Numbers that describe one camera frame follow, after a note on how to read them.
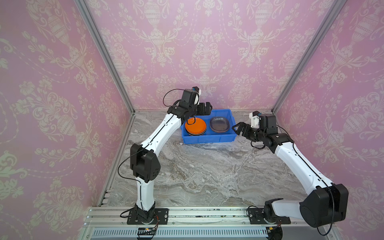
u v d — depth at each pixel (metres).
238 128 0.73
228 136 0.97
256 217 0.73
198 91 0.76
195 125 1.06
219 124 1.09
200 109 0.75
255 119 0.74
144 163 0.49
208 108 0.76
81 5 0.69
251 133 0.72
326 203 0.39
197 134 1.04
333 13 0.70
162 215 0.75
